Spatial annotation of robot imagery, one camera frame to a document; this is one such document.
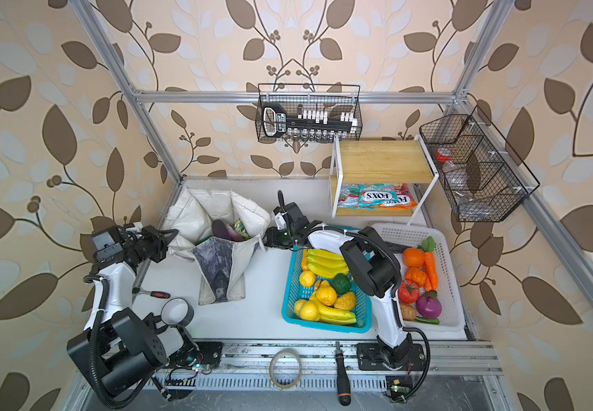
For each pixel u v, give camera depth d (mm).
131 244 679
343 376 704
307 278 849
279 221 876
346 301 801
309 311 737
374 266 525
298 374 727
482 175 734
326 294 806
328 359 753
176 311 838
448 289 788
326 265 889
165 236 750
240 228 929
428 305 785
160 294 849
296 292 864
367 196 872
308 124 839
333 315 770
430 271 861
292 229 763
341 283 824
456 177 711
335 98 911
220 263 806
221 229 884
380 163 804
